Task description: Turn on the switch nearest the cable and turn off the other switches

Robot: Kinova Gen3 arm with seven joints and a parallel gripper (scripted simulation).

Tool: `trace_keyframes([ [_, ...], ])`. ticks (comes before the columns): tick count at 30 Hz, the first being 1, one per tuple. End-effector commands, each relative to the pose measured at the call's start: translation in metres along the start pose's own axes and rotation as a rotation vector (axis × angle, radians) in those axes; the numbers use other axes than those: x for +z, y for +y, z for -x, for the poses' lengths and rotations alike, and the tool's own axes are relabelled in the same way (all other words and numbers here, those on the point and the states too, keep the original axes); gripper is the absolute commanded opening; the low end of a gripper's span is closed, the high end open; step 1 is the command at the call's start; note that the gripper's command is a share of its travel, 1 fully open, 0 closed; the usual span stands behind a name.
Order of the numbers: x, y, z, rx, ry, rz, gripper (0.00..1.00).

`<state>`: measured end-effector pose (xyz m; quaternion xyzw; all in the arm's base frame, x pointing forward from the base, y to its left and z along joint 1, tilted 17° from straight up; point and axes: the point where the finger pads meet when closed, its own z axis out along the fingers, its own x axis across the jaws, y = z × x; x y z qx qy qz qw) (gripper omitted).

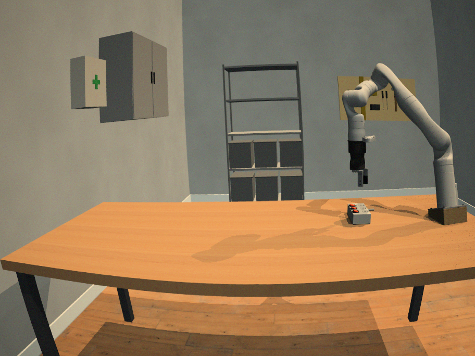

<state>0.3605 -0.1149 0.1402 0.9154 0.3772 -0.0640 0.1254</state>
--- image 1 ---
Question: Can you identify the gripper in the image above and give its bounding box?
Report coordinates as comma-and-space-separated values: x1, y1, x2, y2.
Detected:
347, 128, 376, 187

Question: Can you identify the beige power strip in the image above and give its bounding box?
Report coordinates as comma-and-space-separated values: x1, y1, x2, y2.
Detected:
347, 203, 374, 224

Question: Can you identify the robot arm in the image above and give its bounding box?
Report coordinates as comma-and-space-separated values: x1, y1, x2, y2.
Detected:
342, 63, 458, 208

